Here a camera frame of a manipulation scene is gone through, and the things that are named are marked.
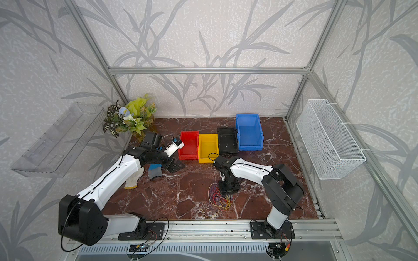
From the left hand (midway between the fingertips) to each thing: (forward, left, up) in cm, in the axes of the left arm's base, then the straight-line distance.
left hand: (179, 159), depth 81 cm
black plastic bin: (+23, -26, -15) cm, 38 cm away
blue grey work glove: (0, +15, -11) cm, 19 cm away
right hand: (-12, -23, -14) cm, 30 cm away
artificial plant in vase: (+22, +27, +8) cm, 35 cm away
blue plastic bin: (+23, -40, -6) cm, 47 cm away
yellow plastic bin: (+16, -13, -14) cm, 25 cm away
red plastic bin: (+14, -2, -15) cm, 21 cm away
